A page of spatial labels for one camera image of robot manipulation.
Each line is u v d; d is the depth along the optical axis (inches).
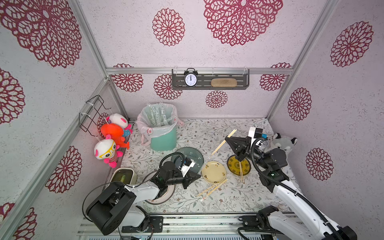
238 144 23.2
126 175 33.6
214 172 37.2
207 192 33.3
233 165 37.2
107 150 31.4
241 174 34.7
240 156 22.6
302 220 18.1
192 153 39.2
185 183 28.4
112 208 16.8
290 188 19.5
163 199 31.7
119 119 37.2
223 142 25.1
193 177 29.5
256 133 20.9
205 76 38.2
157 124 35.4
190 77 35.3
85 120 28.9
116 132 35.3
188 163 28.1
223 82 35.4
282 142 32.4
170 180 27.2
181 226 29.3
